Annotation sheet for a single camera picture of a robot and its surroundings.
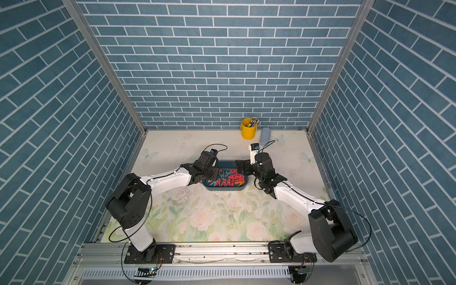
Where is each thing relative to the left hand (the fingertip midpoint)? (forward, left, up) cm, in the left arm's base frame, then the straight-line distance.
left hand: (220, 172), depth 93 cm
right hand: (+1, -13, +10) cm, 16 cm away
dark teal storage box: (-1, -5, -5) cm, 7 cm away
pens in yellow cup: (+28, -19, +11) cm, 35 cm away
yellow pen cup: (+30, -16, 0) cm, 34 cm away
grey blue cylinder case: (+30, -28, -3) cm, 41 cm away
